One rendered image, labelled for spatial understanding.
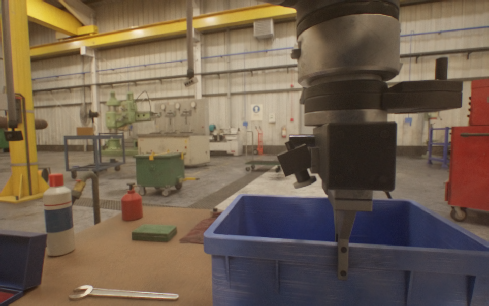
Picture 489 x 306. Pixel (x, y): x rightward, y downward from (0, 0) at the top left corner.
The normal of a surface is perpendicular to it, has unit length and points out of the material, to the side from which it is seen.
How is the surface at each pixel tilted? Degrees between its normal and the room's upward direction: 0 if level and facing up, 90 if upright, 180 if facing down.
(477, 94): 90
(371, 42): 90
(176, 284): 0
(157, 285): 0
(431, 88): 90
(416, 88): 90
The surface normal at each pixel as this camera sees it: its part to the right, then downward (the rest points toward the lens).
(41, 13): 0.95, 0.01
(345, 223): -0.15, 0.65
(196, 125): -0.46, 0.07
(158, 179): -0.13, 0.07
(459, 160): -0.74, 0.06
